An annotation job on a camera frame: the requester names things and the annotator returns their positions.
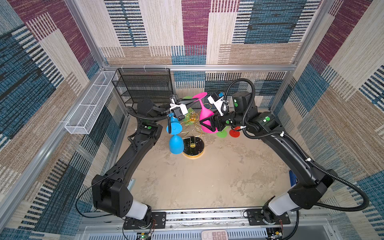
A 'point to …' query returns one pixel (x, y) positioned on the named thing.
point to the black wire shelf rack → (135, 84)
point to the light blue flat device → (131, 184)
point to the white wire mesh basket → (84, 117)
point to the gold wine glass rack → (193, 145)
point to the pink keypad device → (214, 235)
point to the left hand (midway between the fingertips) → (197, 94)
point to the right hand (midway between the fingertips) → (206, 121)
